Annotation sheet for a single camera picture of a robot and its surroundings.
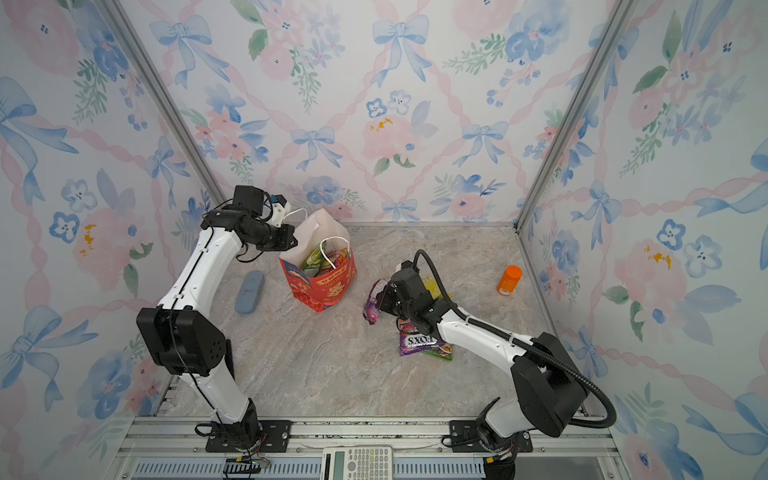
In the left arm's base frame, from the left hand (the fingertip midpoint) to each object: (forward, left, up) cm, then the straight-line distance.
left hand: (296, 238), depth 84 cm
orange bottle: (-3, -64, -16) cm, 66 cm away
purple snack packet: (-15, -22, -12) cm, 29 cm away
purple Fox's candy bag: (-21, -34, -21) cm, 45 cm away
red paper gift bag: (-11, -10, -8) cm, 17 cm away
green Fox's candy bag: (-1, -4, -9) cm, 9 cm away
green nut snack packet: (-23, -42, -23) cm, 53 cm away
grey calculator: (-50, -19, -22) cm, 58 cm away
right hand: (-12, -22, -9) cm, 27 cm away
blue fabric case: (-5, +19, -20) cm, 28 cm away
